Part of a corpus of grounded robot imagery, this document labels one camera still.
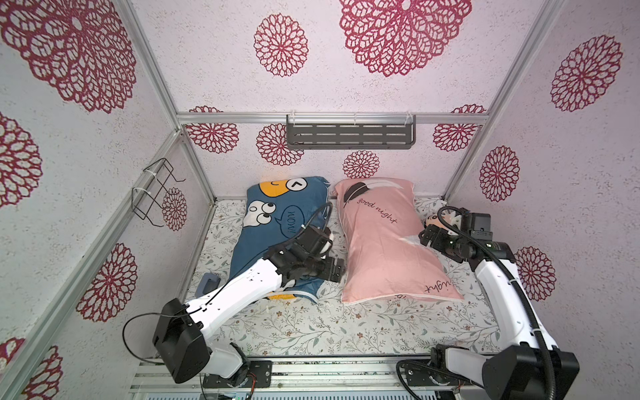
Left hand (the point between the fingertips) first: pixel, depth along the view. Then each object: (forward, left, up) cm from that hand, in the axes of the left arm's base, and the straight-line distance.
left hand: (332, 269), depth 77 cm
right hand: (+10, -32, +4) cm, 34 cm away
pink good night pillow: (+9, -18, -4) cm, 21 cm away
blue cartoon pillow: (+34, +23, -10) cm, 42 cm away
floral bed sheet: (-12, +15, -17) cm, 25 cm away
